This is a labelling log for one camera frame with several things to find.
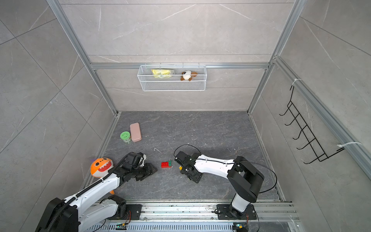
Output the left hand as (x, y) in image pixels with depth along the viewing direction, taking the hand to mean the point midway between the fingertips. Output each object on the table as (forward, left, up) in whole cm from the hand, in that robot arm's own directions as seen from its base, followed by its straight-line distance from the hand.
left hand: (156, 168), depth 85 cm
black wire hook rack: (-3, -76, +27) cm, 81 cm away
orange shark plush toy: (0, +31, +5) cm, 31 cm away
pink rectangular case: (+31, +20, -5) cm, 37 cm away
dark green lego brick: (+4, -8, -2) cm, 9 cm away
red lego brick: (+3, -5, -2) cm, 6 cm away
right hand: (-4, -19, -3) cm, 19 cm away
